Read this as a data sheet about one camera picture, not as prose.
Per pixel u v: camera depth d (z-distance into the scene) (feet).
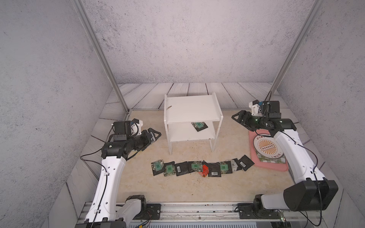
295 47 2.79
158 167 2.92
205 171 2.85
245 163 2.92
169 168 2.89
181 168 2.92
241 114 2.25
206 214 2.38
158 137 2.22
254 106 2.32
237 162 2.97
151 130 2.13
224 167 2.86
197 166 2.93
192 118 2.32
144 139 2.05
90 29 2.55
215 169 2.87
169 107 2.53
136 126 1.94
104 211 1.24
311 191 1.29
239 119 2.27
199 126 2.94
